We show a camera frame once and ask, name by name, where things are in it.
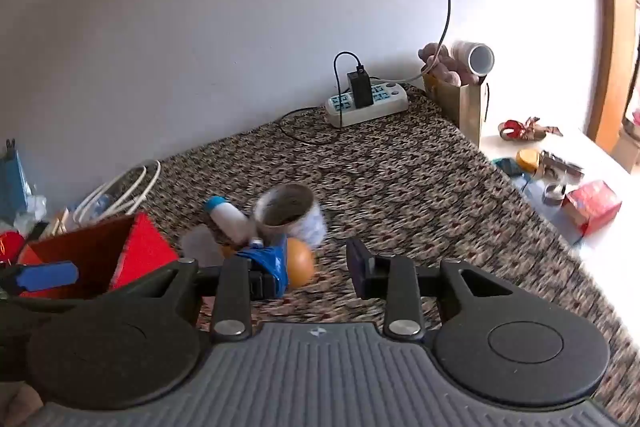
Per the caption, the red cardboard box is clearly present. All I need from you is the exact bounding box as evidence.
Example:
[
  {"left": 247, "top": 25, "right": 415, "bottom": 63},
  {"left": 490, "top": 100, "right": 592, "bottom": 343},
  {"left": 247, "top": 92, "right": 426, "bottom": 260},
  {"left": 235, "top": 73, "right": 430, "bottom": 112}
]
[{"left": 17, "top": 212, "right": 181, "bottom": 304}]

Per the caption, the blue and white packet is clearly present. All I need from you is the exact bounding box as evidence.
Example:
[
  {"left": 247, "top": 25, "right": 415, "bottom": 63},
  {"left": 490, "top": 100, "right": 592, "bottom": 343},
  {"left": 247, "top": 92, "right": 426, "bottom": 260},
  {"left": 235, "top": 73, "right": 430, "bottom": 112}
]
[{"left": 75, "top": 194, "right": 117, "bottom": 220}]

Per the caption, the pink plush toy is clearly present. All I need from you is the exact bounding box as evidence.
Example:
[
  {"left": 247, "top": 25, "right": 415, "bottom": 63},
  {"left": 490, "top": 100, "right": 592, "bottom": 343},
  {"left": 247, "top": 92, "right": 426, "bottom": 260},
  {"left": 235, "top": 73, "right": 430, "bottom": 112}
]
[{"left": 417, "top": 42, "right": 473, "bottom": 86}]

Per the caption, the translucent plastic piece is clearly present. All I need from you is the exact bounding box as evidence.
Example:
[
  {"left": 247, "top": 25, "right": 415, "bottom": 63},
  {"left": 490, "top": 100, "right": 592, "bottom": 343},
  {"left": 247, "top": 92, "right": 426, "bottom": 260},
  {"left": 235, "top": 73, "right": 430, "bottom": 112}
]
[{"left": 180, "top": 227, "right": 227, "bottom": 268}]

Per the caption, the white power strip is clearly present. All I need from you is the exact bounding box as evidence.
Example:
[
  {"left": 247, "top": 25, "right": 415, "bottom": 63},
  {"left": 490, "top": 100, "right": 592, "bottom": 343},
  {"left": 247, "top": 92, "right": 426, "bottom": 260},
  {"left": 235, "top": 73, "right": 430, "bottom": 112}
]
[{"left": 325, "top": 81, "right": 410, "bottom": 128}]

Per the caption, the teal bag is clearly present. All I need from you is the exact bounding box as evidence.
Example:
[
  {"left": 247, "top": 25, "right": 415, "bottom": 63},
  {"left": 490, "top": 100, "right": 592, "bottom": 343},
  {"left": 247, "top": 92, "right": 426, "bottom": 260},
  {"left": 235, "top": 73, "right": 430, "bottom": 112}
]
[{"left": 0, "top": 139, "right": 32, "bottom": 228}]

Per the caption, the grey metal ring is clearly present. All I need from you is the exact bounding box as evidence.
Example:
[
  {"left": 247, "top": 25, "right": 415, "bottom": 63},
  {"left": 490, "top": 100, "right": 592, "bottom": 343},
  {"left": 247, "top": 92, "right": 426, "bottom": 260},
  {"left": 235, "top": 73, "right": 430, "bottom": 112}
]
[{"left": 542, "top": 184, "right": 569, "bottom": 208}]

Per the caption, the white coiled cable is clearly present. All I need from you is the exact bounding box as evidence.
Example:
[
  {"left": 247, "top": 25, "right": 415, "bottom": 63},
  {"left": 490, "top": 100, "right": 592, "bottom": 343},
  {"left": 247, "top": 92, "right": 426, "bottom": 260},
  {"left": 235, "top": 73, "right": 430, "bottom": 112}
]
[{"left": 72, "top": 159, "right": 163, "bottom": 228}]

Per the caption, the clear plastic wrap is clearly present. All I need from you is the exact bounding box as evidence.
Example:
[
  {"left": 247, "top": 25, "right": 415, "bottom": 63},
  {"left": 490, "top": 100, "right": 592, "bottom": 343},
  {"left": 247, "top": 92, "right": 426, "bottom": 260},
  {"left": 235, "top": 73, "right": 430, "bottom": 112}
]
[{"left": 15, "top": 196, "right": 49, "bottom": 233}]

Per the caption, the wooden door frame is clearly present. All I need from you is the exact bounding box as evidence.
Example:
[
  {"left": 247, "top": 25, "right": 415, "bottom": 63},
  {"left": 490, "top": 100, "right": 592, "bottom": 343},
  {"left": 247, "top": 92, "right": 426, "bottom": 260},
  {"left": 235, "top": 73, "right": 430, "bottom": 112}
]
[{"left": 587, "top": 0, "right": 640, "bottom": 152}]

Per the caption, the metal clip tool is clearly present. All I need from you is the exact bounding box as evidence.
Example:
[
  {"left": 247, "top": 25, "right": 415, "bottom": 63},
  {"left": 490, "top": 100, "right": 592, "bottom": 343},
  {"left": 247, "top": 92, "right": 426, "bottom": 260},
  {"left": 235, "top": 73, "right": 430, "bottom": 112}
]
[{"left": 537, "top": 151, "right": 586, "bottom": 188}]

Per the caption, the paper cup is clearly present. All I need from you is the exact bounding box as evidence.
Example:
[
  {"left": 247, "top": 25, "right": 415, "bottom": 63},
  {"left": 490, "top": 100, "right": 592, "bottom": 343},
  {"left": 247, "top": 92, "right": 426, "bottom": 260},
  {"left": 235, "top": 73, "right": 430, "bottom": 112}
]
[{"left": 250, "top": 183, "right": 328, "bottom": 251}]

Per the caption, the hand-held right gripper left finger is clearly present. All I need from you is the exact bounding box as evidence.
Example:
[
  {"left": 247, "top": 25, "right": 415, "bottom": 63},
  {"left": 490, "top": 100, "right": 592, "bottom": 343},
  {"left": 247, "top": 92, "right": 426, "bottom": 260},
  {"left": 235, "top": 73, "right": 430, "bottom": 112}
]
[{"left": 107, "top": 241, "right": 291, "bottom": 342}]

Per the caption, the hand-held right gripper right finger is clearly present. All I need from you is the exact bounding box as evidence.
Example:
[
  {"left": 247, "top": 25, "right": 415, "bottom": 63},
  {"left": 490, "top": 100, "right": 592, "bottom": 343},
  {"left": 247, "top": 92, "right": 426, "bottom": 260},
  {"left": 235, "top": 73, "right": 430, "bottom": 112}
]
[{"left": 346, "top": 237, "right": 517, "bottom": 341}]

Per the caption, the red ribbon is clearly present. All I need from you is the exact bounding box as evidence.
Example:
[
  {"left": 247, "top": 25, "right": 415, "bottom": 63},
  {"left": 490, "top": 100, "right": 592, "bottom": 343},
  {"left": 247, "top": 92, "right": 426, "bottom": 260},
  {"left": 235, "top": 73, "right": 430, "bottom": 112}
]
[{"left": 497, "top": 117, "right": 564, "bottom": 142}]

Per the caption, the patterned tablecloth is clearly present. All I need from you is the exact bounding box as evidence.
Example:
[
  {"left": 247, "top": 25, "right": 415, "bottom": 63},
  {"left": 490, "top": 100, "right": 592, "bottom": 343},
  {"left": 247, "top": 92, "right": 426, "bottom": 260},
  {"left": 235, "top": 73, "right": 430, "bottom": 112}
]
[{"left": 120, "top": 82, "right": 640, "bottom": 423}]

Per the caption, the black charger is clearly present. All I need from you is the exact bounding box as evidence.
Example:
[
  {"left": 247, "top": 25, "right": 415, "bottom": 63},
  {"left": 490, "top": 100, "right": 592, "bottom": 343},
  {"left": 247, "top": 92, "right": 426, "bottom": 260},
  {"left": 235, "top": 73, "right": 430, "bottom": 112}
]
[{"left": 347, "top": 66, "right": 375, "bottom": 110}]

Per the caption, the black charger cable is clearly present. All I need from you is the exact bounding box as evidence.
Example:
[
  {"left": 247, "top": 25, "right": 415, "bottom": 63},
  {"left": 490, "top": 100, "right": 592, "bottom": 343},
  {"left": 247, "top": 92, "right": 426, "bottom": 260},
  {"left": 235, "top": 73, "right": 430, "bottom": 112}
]
[{"left": 277, "top": 52, "right": 368, "bottom": 146}]

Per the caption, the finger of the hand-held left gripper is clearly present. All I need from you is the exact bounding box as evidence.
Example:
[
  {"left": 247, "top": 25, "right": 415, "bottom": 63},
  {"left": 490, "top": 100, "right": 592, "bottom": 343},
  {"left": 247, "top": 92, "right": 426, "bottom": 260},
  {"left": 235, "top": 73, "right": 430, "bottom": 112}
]
[{"left": 0, "top": 260, "right": 80, "bottom": 299}]

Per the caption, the red round object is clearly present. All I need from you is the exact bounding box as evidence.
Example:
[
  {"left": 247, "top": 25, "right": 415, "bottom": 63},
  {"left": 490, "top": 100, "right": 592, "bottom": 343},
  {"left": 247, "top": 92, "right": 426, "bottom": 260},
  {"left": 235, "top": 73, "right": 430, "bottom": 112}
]
[{"left": 0, "top": 231, "right": 26, "bottom": 266}]

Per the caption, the white cup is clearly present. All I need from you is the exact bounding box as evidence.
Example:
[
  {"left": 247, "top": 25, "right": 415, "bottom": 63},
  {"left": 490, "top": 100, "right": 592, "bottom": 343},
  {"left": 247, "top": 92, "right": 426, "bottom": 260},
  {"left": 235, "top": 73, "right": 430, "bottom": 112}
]
[{"left": 450, "top": 39, "right": 496, "bottom": 78}]

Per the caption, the orange ball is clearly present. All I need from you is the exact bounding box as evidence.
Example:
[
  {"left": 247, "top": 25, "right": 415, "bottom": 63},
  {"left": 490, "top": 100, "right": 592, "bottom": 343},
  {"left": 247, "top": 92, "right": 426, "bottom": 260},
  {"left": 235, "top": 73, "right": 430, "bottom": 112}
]
[{"left": 285, "top": 238, "right": 317, "bottom": 288}]

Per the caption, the small wooden piece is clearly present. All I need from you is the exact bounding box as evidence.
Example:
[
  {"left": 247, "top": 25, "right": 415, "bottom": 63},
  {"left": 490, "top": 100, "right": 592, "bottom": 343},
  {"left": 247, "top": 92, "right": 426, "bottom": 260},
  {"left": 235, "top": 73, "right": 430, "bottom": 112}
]
[{"left": 50, "top": 207, "right": 76, "bottom": 239}]

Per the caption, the white bottle with blue cap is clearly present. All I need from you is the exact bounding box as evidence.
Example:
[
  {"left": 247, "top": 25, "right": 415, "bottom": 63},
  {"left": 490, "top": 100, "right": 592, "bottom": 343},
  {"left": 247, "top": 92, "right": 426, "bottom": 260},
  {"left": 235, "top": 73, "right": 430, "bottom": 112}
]
[{"left": 204, "top": 196, "right": 253, "bottom": 246}]

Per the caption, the teal flat object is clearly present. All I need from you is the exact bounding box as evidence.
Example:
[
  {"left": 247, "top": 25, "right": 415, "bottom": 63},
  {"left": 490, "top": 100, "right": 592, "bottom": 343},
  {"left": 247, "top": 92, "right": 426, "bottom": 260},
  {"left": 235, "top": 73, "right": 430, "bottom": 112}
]
[{"left": 492, "top": 157, "right": 524, "bottom": 178}]

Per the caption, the light blue sheet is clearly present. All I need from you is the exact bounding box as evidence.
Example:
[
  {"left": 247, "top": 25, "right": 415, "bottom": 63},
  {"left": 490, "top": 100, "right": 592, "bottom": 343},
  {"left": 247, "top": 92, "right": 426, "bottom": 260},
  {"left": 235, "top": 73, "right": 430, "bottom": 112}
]
[{"left": 520, "top": 177, "right": 586, "bottom": 249}]

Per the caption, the brown paper gift bag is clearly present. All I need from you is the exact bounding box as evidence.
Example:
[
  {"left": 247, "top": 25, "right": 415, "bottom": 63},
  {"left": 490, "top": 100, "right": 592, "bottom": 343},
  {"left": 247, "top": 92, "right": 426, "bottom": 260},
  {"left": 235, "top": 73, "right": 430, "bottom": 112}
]
[{"left": 422, "top": 72, "right": 491, "bottom": 148}]

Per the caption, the yellow round container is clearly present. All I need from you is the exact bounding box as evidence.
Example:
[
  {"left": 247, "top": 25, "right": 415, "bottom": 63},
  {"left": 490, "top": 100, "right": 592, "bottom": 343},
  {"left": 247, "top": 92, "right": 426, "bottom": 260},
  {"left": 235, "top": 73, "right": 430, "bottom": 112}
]
[{"left": 515, "top": 148, "right": 544, "bottom": 172}]

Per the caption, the small red box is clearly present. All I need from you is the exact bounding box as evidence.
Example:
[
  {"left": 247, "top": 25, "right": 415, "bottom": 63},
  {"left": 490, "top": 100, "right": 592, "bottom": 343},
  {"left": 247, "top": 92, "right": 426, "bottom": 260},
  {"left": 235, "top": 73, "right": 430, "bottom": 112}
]
[{"left": 560, "top": 179, "right": 623, "bottom": 238}]

